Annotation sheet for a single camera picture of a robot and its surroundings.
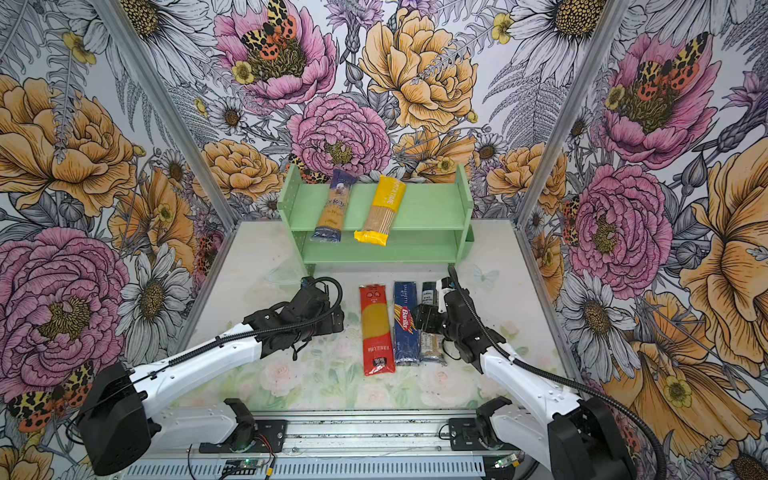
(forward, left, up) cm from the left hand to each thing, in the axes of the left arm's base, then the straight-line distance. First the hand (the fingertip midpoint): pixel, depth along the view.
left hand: (325, 325), depth 83 cm
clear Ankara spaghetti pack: (-3, -30, -7) cm, 31 cm away
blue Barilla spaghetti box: (-1, -22, -6) cm, 23 cm away
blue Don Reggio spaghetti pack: (+25, -3, +21) cm, 33 cm away
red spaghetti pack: (-1, -14, -8) cm, 16 cm away
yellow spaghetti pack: (+22, -16, +21) cm, 34 cm away
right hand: (+2, -26, 0) cm, 26 cm away
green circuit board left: (-30, +18, -11) cm, 37 cm away
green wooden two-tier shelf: (+41, -32, -2) cm, 52 cm away
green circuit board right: (-31, -44, -10) cm, 55 cm away
